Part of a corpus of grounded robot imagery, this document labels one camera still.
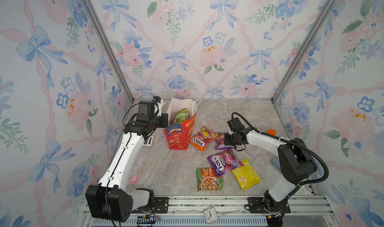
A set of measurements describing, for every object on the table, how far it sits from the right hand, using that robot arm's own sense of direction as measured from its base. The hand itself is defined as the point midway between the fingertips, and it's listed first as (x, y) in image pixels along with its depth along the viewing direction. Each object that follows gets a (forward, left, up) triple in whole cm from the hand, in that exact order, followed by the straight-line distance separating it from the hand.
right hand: (226, 139), depth 95 cm
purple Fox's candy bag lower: (-14, +2, 0) cm, 15 cm away
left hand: (+1, +34, +23) cm, 41 cm away
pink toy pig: (-25, +52, 0) cm, 58 cm away
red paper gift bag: (-4, +29, +12) cm, 31 cm away
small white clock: (-40, +11, -1) cm, 41 cm away
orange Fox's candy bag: (-1, +16, +2) cm, 16 cm away
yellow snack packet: (-22, -9, -2) cm, 23 cm away
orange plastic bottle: (+2, -27, +6) cm, 28 cm away
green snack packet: (+8, +28, +13) cm, 32 cm away
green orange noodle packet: (-24, +12, -2) cm, 27 cm away
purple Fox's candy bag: (-3, +4, +1) cm, 5 cm away
